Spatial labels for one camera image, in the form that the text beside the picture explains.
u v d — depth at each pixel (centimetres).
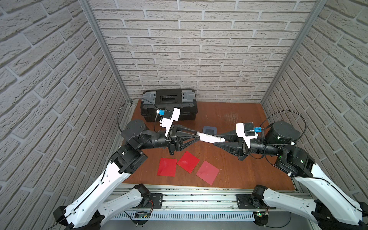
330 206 39
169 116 41
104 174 40
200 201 75
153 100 97
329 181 39
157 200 74
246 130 37
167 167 86
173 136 42
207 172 83
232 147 43
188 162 87
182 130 46
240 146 42
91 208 38
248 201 73
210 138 45
